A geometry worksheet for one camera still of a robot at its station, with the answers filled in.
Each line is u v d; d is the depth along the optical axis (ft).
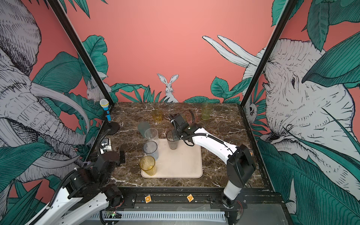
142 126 3.47
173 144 3.07
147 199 2.43
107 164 1.63
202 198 2.47
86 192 1.47
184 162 2.97
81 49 2.82
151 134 2.87
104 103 2.87
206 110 3.77
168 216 2.30
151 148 2.70
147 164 2.59
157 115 3.56
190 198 2.45
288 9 2.30
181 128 2.06
